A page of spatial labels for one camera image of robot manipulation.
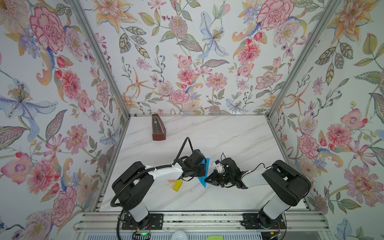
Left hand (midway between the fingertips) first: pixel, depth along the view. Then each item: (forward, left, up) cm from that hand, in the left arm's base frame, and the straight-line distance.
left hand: (207, 173), depth 86 cm
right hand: (-2, +2, -4) cm, 5 cm away
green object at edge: (-30, -1, -4) cm, 30 cm away
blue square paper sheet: (-1, +2, -4) cm, 5 cm away
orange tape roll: (-2, +21, -5) cm, 22 cm away
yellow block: (-5, +17, -3) cm, 18 cm away
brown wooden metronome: (+30, +31, +6) cm, 43 cm away
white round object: (-29, +15, +1) cm, 32 cm away
